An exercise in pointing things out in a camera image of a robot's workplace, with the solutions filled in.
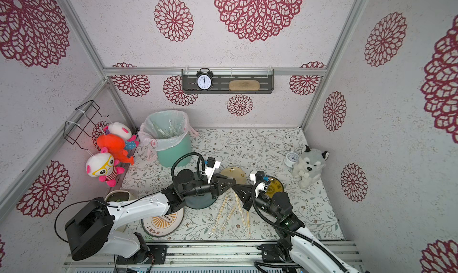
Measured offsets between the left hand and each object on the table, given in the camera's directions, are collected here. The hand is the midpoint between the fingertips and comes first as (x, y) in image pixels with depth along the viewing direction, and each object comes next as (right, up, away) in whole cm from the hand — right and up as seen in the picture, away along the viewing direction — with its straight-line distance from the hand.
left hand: (235, 182), depth 70 cm
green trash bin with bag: (-37, +21, +30) cm, 52 cm away
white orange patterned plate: (-36, -22, +11) cm, 44 cm away
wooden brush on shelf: (+5, +45, +20) cm, 50 cm away
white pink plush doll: (-58, +22, +24) cm, 67 cm away
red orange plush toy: (-57, +15, +16) cm, 62 cm away
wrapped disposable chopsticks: (+6, -20, +12) cm, 24 cm away
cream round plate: (+1, -1, +29) cm, 29 cm away
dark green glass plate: (-17, -13, +17) cm, 27 cm away
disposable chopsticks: (-7, -19, +13) cm, 25 cm away
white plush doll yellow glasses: (-59, +6, +10) cm, 60 cm away
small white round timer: (+33, +7, +32) cm, 47 cm away
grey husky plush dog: (+35, +4, +13) cm, 37 cm away
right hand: (-1, -1, -1) cm, 2 cm away
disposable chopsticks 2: (-2, -19, +14) cm, 23 cm away
